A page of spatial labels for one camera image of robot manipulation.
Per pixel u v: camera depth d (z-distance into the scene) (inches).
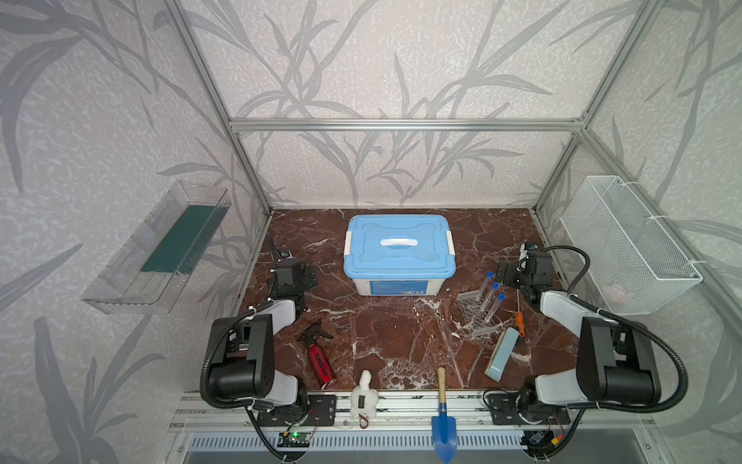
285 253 43.7
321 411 29.0
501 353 31.3
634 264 24.0
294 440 28.2
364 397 28.6
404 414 29.1
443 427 28.2
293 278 28.2
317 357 31.1
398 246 34.0
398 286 35.0
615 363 17.1
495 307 32.6
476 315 35.2
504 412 28.7
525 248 33.3
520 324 34.1
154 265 25.3
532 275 28.4
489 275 40.8
